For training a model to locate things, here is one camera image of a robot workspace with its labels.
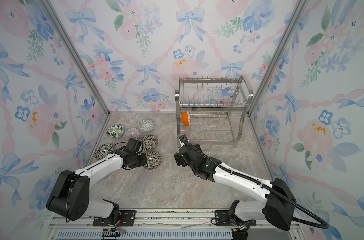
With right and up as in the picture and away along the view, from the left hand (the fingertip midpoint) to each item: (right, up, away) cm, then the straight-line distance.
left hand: (145, 159), depth 90 cm
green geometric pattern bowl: (-5, +21, +20) cm, 29 cm away
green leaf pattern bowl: (-26, +17, +17) cm, 35 cm away
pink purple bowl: (-13, +16, +14) cm, 25 cm away
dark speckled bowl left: (-29, +4, +6) cm, 30 cm away
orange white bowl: (+24, +25, +10) cm, 36 cm away
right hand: (+23, +8, -11) cm, 27 cm away
